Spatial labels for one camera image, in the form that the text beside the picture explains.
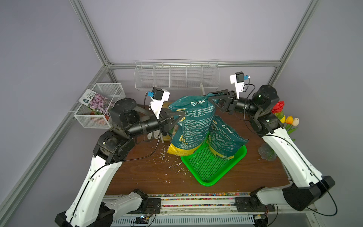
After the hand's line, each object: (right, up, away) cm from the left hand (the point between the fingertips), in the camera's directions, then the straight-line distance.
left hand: (184, 115), depth 49 cm
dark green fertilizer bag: (+20, -13, +24) cm, 34 cm away
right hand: (+9, +7, +4) cm, 12 cm away
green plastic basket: (+15, -33, +37) cm, 52 cm away
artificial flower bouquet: (+54, -4, +23) cm, 59 cm away
